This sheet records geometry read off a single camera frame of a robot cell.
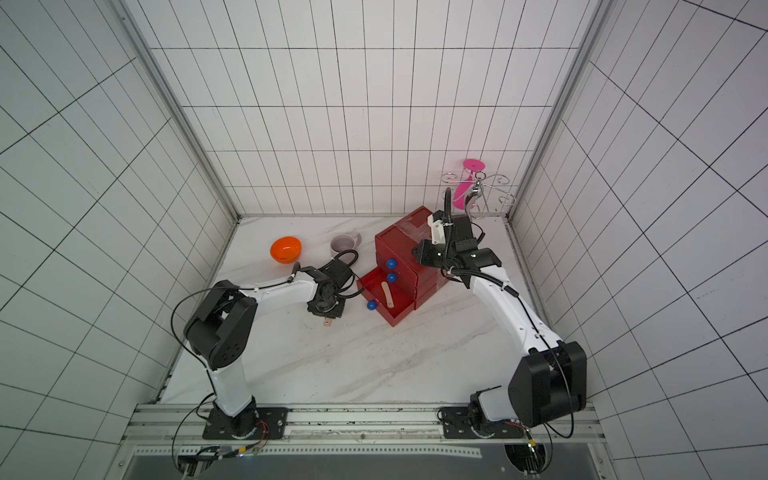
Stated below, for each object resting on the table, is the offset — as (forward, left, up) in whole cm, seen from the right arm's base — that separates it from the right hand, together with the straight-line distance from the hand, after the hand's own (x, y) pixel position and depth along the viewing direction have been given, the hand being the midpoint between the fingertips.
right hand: (416, 251), depth 83 cm
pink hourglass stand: (+30, -17, 0) cm, 34 cm away
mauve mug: (+13, +25, -14) cm, 31 cm away
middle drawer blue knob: (-4, +7, -8) cm, 11 cm away
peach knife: (-4, +8, -18) cm, 20 cm away
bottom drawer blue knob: (-10, +13, -16) cm, 22 cm away
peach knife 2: (-15, +26, -19) cm, 35 cm away
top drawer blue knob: (-4, +7, 0) cm, 8 cm away
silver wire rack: (+18, -19, +8) cm, 28 cm away
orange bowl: (+11, +47, -17) cm, 51 cm away
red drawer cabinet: (+4, +6, -1) cm, 7 cm away
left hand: (-12, +27, -19) cm, 36 cm away
